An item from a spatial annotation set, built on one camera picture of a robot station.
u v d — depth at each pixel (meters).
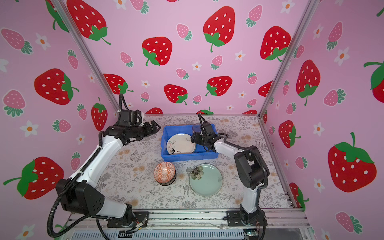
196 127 1.00
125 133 0.56
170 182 0.79
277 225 0.73
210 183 0.86
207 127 0.75
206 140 0.74
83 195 0.40
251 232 0.71
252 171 0.50
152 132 0.72
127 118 0.61
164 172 0.83
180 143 1.02
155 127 0.74
